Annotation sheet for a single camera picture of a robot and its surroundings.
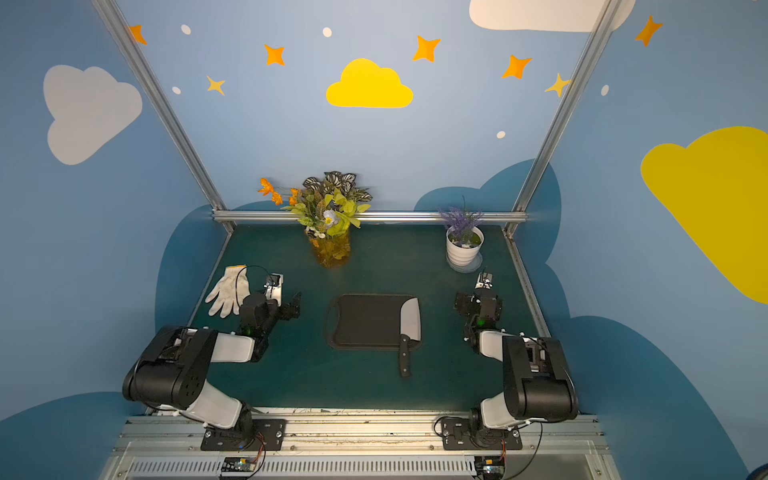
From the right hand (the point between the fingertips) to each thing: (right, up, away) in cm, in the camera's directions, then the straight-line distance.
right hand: (482, 291), depth 95 cm
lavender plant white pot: (-3, +18, +9) cm, 20 cm away
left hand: (-64, +1, -1) cm, 64 cm away
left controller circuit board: (-67, -40, -23) cm, 81 cm away
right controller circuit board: (-5, -40, -23) cm, 47 cm away
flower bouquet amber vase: (-50, +27, 0) cm, 57 cm away
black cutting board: (-37, -10, +1) cm, 39 cm away
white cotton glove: (-85, 0, +6) cm, 85 cm away
